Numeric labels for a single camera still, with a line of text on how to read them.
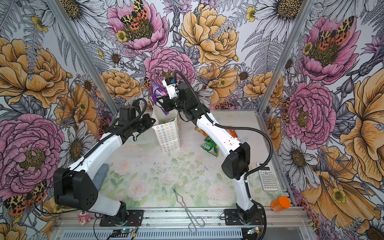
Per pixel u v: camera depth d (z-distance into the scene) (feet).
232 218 2.43
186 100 1.96
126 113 2.07
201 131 1.94
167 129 2.69
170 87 2.20
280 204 2.30
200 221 2.44
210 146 3.08
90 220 2.45
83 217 2.35
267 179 2.81
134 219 2.40
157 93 2.30
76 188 1.38
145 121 2.44
